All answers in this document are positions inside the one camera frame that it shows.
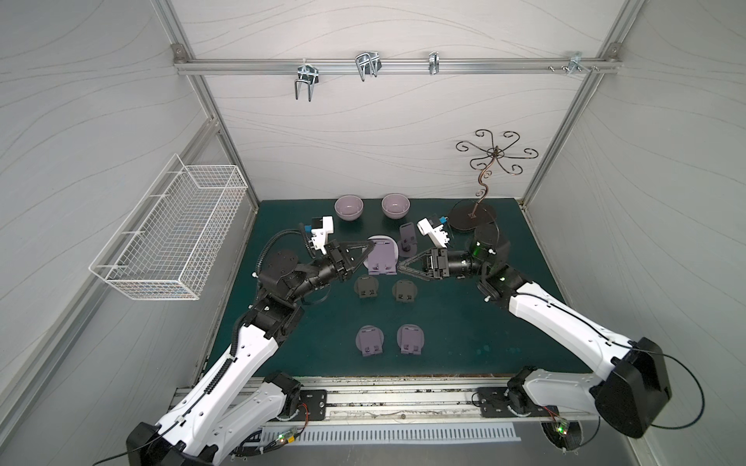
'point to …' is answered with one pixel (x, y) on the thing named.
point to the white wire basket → (170, 239)
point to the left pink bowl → (349, 208)
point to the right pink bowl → (395, 206)
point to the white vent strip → (392, 434)
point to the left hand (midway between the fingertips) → (375, 248)
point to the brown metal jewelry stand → (475, 214)
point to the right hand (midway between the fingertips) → (398, 270)
